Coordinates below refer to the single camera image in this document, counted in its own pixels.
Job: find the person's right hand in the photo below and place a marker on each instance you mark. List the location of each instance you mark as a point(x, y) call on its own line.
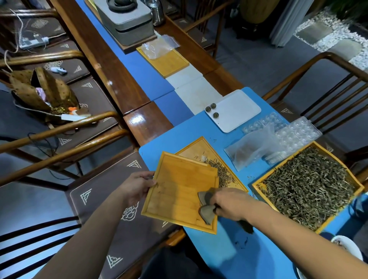
point(235, 204)

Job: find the person's left hand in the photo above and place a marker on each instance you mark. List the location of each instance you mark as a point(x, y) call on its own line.
point(135, 186)

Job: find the grey brown cloth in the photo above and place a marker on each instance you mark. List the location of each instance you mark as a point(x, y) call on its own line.
point(208, 214)

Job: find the deep wooden tray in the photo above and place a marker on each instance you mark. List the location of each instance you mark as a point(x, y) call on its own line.
point(258, 184)

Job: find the square wooden tray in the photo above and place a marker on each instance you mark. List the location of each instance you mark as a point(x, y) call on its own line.
point(172, 189)

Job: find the rectangular wooden tray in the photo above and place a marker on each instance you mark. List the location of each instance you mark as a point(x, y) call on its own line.
point(195, 149)

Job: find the person's right forearm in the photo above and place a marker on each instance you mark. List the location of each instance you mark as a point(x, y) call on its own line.
point(302, 244)

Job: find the person's left forearm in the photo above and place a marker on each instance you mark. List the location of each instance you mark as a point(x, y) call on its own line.
point(83, 244)

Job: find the person's dark trousers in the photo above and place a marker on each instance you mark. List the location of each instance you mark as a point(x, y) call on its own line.
point(172, 264)

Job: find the large blue mat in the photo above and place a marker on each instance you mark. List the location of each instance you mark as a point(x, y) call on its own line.
point(172, 140)

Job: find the large clear plastic bag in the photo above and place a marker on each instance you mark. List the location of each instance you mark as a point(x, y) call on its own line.
point(250, 146)

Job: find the wooden armchair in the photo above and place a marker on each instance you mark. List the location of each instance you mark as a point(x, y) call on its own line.
point(28, 13)
point(205, 17)
point(57, 131)
point(72, 153)
point(287, 81)

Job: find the clear plastic blister tray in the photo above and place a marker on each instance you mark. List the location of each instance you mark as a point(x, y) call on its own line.
point(299, 133)
point(264, 122)

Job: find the short blue mat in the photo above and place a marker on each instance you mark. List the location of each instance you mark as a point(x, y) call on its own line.
point(172, 107)

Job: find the white rectangular plate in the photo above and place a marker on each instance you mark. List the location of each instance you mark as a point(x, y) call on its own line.
point(237, 110)

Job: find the blue rimmed bowl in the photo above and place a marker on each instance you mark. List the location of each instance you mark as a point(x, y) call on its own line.
point(300, 273)

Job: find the small orange clip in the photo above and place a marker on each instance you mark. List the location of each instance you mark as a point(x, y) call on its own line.
point(73, 109)

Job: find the white table mat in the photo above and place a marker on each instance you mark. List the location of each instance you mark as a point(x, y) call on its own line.
point(184, 76)
point(198, 96)

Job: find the long blue table runner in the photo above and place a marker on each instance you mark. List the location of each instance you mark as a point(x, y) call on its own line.
point(138, 72)

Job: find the white tea cup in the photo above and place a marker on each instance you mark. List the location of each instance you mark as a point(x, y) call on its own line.
point(348, 247)

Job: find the brown dotted leather handbag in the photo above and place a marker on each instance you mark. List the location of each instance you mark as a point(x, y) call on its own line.
point(54, 92)

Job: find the small yellow bamboo board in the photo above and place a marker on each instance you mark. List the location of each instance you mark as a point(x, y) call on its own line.
point(169, 64)

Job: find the small white blue gadget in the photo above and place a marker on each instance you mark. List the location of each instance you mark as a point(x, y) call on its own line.
point(59, 70)

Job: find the small clear plastic bag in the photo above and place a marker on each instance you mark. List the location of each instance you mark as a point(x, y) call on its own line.
point(158, 46)

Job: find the grey stone tea box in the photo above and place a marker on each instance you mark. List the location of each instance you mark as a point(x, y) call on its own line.
point(129, 23)

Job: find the silver tin canister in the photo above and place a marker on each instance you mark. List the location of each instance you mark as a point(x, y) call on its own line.
point(156, 13)

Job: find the white power strip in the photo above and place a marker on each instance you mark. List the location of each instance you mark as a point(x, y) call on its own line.
point(33, 42)

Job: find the black round trivet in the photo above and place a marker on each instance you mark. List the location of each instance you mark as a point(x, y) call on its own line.
point(110, 7)

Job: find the white curtain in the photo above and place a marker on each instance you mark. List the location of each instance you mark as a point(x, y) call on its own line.
point(287, 20)

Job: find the large woven jar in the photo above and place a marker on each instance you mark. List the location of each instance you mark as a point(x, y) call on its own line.
point(258, 11)

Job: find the white pebble bed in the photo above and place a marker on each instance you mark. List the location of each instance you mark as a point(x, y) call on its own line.
point(336, 31)

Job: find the green garden plants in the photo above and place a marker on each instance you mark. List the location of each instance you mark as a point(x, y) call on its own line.
point(350, 8)

